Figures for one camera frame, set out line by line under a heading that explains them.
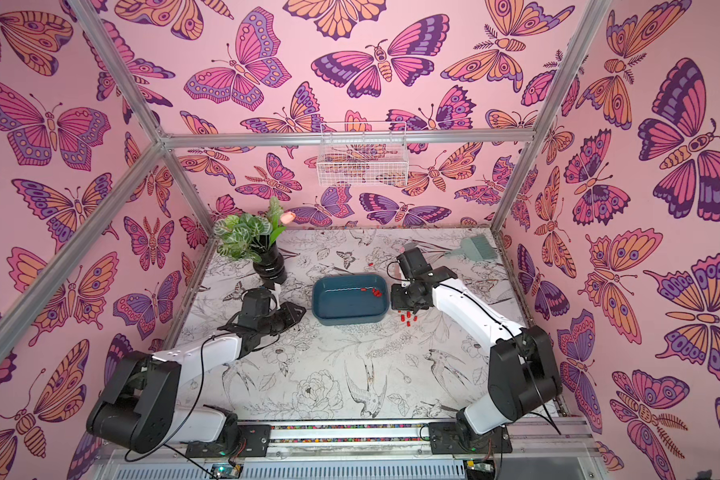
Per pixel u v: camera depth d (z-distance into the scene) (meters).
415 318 0.95
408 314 0.96
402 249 1.16
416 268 0.67
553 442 0.73
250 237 0.85
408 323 0.95
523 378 0.43
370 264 1.09
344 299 1.02
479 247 1.13
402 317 0.96
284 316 0.80
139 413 0.43
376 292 1.00
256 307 0.70
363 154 0.95
